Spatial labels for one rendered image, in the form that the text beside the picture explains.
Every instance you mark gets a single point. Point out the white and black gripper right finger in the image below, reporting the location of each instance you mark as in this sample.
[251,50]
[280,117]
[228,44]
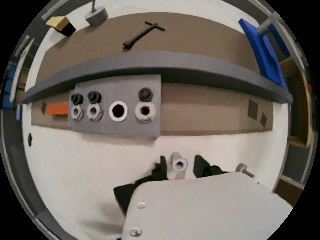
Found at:
[202,168]

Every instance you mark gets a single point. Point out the blue drill press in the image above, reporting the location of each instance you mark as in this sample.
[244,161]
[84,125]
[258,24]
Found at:
[266,58]

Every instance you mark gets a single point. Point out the grey rectangular plate with holes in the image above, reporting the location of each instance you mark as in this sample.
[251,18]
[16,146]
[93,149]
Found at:
[115,97]

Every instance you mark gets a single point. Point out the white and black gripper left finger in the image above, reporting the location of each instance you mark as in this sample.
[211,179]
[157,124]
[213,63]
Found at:
[124,193]

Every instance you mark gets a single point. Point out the dark grey rectangular block with slot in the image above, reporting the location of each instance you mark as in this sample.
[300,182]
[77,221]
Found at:
[29,139]

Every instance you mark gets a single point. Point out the long grey rectangular bar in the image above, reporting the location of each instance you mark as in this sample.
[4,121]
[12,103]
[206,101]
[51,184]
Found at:
[174,67]

